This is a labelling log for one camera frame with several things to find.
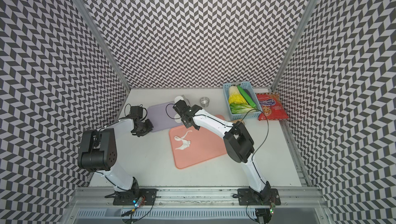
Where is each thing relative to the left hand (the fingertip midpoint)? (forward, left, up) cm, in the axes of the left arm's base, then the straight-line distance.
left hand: (151, 129), depth 96 cm
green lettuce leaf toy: (+11, -56, +7) cm, 58 cm away
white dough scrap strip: (-9, -23, -1) cm, 24 cm away
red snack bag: (+14, -79, +5) cm, 81 cm away
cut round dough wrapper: (+17, -17, +11) cm, 26 cm away
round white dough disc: (+5, -17, +2) cm, 18 cm away
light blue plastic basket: (+32, -66, +6) cm, 74 cm away
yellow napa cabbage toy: (+21, -55, +8) cm, 59 cm away
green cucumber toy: (+22, -64, +6) cm, 68 cm away
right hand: (+2, -28, +8) cm, 29 cm away
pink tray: (-11, -26, 0) cm, 28 cm away
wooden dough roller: (+5, -57, +2) cm, 58 cm away
